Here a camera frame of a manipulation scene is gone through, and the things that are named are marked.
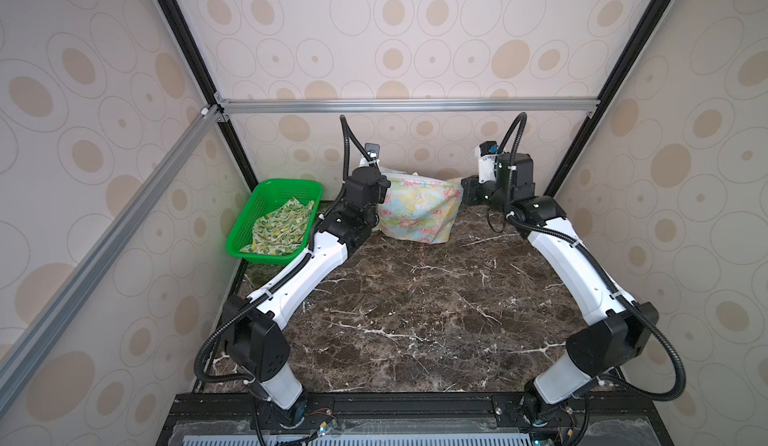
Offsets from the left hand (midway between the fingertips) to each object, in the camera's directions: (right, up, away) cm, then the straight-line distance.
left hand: (371, 160), depth 73 cm
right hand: (+24, -4, +4) cm, 25 cm away
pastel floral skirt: (+13, -11, +12) cm, 21 cm away
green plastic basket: (-43, -3, +44) cm, 61 cm away
